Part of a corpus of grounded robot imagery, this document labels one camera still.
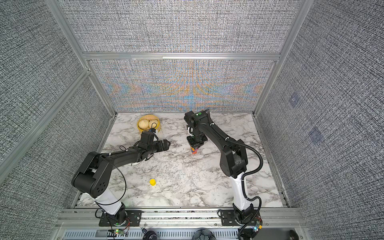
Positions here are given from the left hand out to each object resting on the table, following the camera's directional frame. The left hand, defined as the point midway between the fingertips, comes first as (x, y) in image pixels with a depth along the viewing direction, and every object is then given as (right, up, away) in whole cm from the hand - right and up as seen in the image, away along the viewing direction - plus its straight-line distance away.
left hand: (165, 144), depth 96 cm
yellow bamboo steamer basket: (-16, +19, +19) cm, 31 cm away
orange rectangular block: (+19, -6, +1) cm, 20 cm away
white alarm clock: (-8, -5, -31) cm, 32 cm away
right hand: (+20, 0, -8) cm, 21 cm away
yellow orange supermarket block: (+18, -3, -4) cm, 19 cm away
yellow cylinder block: (-5, -20, -12) cm, 24 cm away
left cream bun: (-17, +13, +11) cm, 24 cm away
